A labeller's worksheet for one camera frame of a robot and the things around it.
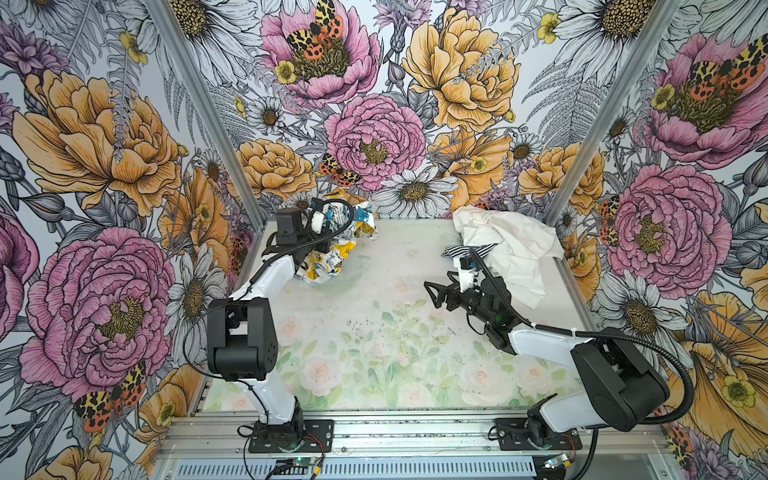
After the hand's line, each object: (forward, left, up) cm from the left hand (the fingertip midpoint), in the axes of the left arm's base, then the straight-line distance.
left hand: (331, 237), depth 93 cm
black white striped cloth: (+3, -42, -11) cm, 44 cm away
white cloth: (+4, -64, -11) cm, 65 cm away
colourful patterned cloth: (-6, +5, -8) cm, 11 cm away
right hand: (-16, -31, -4) cm, 35 cm away
